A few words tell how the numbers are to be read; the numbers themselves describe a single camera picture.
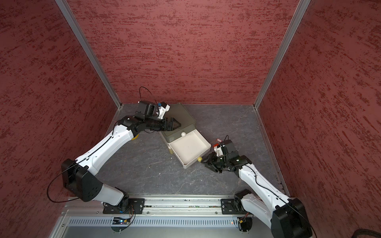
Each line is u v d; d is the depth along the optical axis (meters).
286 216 0.39
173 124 0.67
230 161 0.62
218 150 0.77
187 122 0.86
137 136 0.58
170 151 0.90
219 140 1.00
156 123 0.66
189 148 0.87
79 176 0.40
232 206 0.74
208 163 0.71
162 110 0.71
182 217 0.73
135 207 0.73
